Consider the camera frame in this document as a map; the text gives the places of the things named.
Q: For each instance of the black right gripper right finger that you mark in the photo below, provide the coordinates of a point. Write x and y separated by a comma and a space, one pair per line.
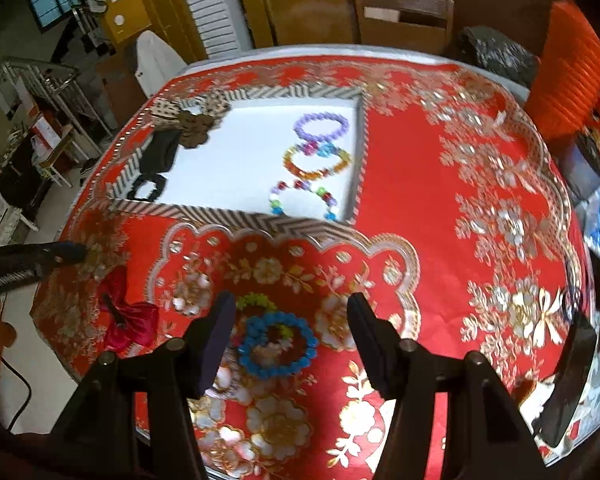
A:
387, 365

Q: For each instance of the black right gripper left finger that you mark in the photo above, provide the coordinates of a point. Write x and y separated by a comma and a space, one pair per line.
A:
205, 342

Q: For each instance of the black scrunchie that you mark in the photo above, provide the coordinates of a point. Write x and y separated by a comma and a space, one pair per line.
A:
147, 188

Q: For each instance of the leopard print bow clip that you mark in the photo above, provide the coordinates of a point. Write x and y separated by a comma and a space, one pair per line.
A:
192, 129

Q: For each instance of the red gold floral tablecloth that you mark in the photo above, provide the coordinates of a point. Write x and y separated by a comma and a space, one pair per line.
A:
464, 240

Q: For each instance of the black flat device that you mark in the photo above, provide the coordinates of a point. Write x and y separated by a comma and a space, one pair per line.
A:
572, 373

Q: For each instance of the metal stair railing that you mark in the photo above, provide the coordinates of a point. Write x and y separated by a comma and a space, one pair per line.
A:
58, 85

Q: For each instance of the striped white tray box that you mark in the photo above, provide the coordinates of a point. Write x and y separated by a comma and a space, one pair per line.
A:
238, 166

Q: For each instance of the white ironing board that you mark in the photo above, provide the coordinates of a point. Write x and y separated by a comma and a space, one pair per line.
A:
157, 63

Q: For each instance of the white louvered door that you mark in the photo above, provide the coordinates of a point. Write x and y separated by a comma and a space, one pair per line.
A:
221, 26

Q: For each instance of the black plastic bag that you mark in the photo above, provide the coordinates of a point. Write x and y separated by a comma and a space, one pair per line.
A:
489, 49

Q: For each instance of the orange ribbed container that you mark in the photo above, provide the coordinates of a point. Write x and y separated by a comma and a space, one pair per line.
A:
565, 95

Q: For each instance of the wooden chair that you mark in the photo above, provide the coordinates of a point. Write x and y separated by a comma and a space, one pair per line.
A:
418, 25

